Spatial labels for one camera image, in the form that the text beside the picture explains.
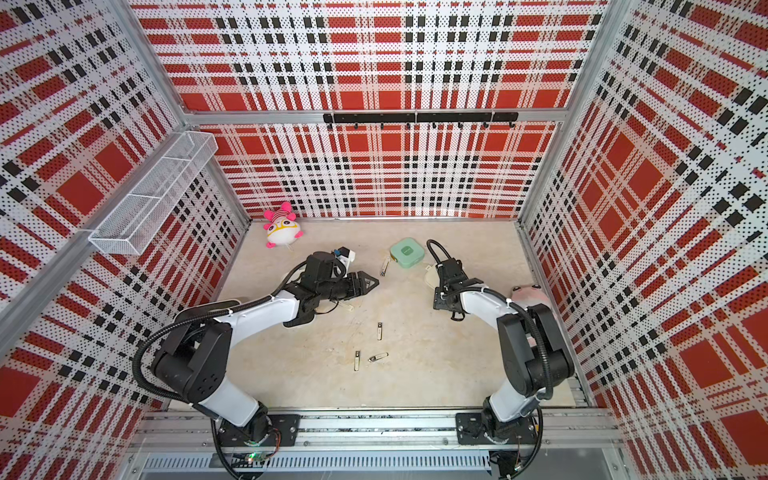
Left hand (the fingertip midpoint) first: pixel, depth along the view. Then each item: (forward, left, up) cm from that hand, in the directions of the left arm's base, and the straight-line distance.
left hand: (377, 283), depth 87 cm
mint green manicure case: (+20, -9, -10) cm, 24 cm away
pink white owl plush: (+28, +37, -4) cm, 47 cm away
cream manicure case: (+10, -17, -11) cm, 22 cm away
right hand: (0, -24, -9) cm, 26 cm away
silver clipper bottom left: (-19, +6, -11) cm, 23 cm away
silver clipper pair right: (-10, 0, -12) cm, 15 cm away
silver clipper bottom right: (-18, 0, -12) cm, 21 cm away
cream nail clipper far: (+13, 0, -12) cm, 18 cm away
